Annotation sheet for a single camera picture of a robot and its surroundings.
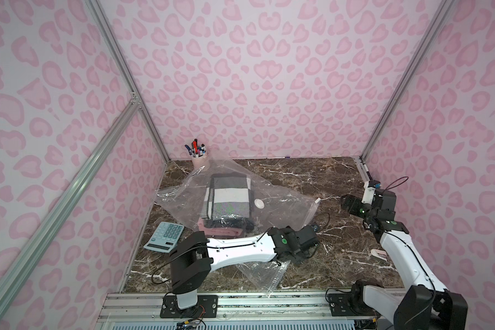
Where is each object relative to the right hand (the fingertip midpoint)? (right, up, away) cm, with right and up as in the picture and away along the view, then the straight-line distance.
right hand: (351, 197), depth 84 cm
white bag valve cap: (-37, -4, +10) cm, 39 cm away
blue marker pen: (-73, +22, +20) cm, 79 cm away
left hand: (-23, -16, -6) cm, 28 cm away
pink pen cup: (-68, +16, +23) cm, 73 cm away
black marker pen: (-67, +23, +24) cm, 75 cm away
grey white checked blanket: (-52, -2, +6) cm, 52 cm away
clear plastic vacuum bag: (-27, -7, +14) cm, 31 cm away
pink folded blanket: (-61, -15, +4) cm, 63 cm away
